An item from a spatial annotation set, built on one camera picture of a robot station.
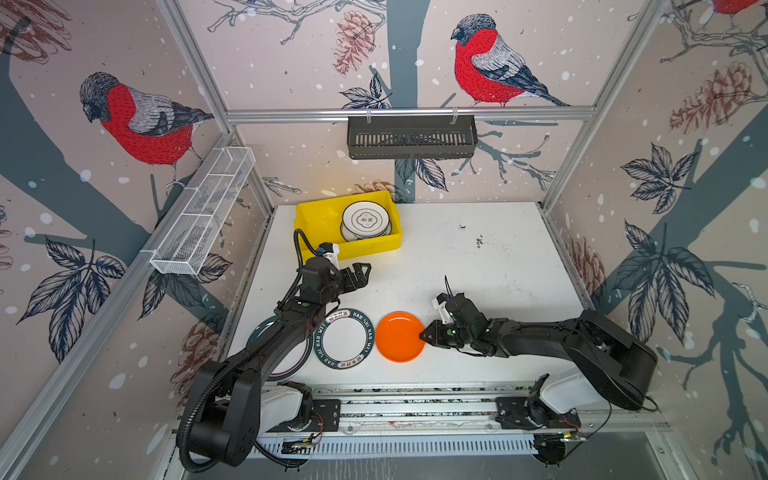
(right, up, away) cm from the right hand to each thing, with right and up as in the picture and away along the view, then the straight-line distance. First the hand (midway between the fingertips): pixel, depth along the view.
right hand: (418, 340), depth 85 cm
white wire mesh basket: (-59, +27, -15) cm, 66 cm away
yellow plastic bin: (-36, +36, +29) cm, 58 cm away
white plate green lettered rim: (-22, 0, +2) cm, 22 cm away
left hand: (-17, +21, -1) cm, 27 cm away
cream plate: (-24, +30, +22) cm, 44 cm away
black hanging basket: (-14, +66, +22) cm, 71 cm away
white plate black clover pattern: (-18, +37, +26) cm, 48 cm away
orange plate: (-6, +1, +1) cm, 6 cm away
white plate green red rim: (-35, -4, -3) cm, 36 cm away
